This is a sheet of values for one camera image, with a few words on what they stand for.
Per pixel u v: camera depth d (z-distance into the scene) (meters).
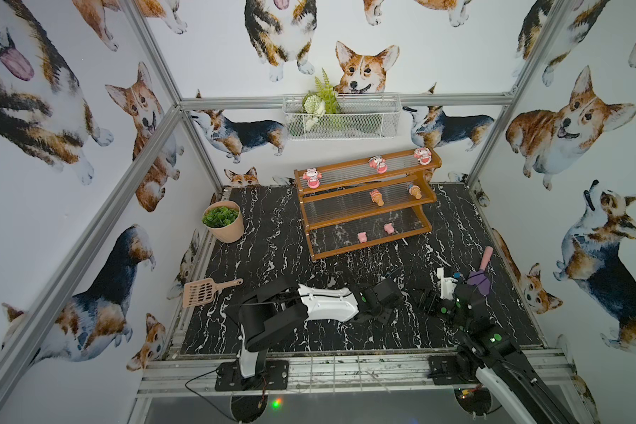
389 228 1.03
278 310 0.51
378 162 0.85
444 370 0.74
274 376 0.74
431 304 0.71
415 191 0.96
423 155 0.88
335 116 0.85
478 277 0.93
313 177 0.80
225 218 0.93
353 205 1.17
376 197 0.94
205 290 0.90
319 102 0.82
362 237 1.00
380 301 0.66
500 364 0.56
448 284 0.74
